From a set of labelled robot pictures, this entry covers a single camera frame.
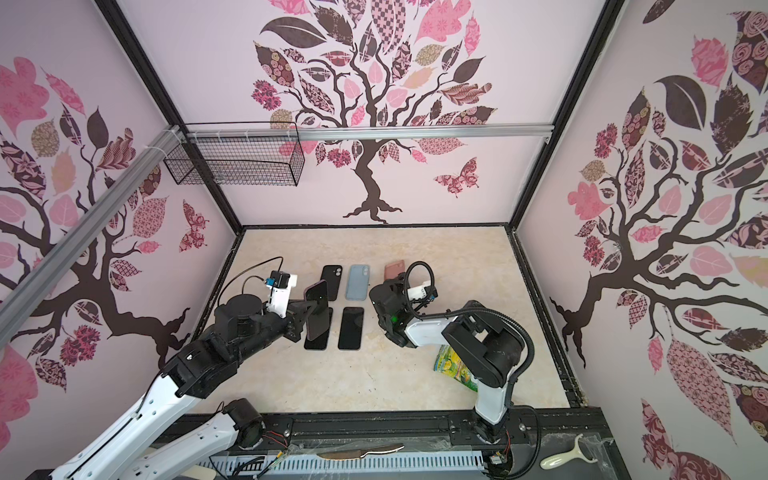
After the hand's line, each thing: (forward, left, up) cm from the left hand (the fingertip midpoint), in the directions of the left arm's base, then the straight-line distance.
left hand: (313, 308), depth 69 cm
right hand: (+20, -20, -11) cm, 30 cm away
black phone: (+7, -6, -25) cm, 27 cm away
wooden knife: (-26, -10, -23) cm, 37 cm away
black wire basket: (+52, +32, +8) cm, 61 cm away
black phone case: (+27, +3, -26) cm, 38 cm away
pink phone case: (+26, -19, -20) cm, 38 cm away
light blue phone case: (+25, -7, -26) cm, 36 cm away
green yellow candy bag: (-5, -35, -22) cm, 42 cm away
